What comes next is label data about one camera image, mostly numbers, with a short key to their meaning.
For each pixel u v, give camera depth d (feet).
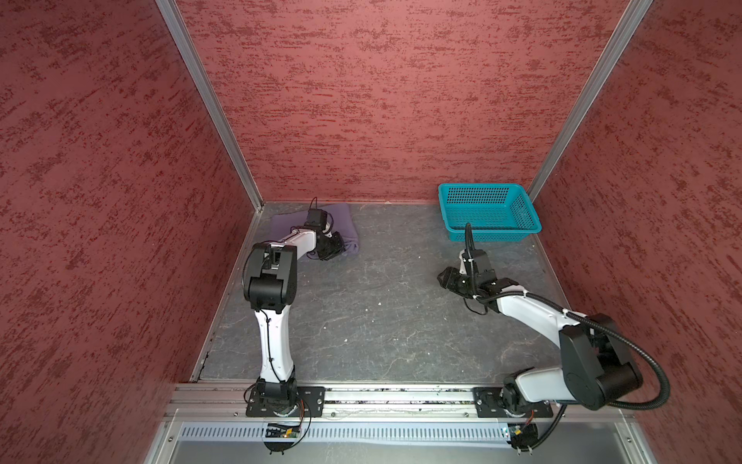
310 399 2.44
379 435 2.54
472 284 2.25
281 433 2.37
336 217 3.57
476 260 2.29
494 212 3.85
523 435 2.33
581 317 1.54
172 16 2.33
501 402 2.41
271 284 1.87
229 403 2.48
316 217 2.85
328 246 3.01
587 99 2.88
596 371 1.41
